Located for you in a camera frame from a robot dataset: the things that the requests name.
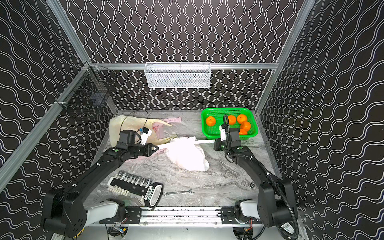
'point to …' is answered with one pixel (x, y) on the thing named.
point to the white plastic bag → (188, 152)
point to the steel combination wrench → (165, 193)
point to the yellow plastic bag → (122, 123)
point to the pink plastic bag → (162, 129)
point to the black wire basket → (86, 94)
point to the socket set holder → (125, 183)
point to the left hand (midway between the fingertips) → (160, 147)
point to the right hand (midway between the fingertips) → (218, 140)
